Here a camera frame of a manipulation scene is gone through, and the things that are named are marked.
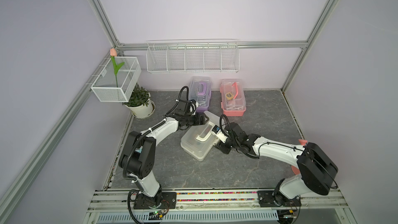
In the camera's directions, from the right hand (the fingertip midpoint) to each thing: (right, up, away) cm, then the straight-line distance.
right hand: (217, 141), depth 87 cm
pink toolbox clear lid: (+13, +28, +21) cm, 37 cm away
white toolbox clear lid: (-10, +3, -5) cm, 12 cm away
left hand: (-7, +11, +3) cm, 14 cm away
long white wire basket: (-15, +52, +12) cm, 55 cm away
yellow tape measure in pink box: (+10, +27, +21) cm, 35 cm away
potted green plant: (-47, +21, +7) cm, 52 cm away
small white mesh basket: (-55, +29, -13) cm, 64 cm away
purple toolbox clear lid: (-11, +31, +26) cm, 42 cm away
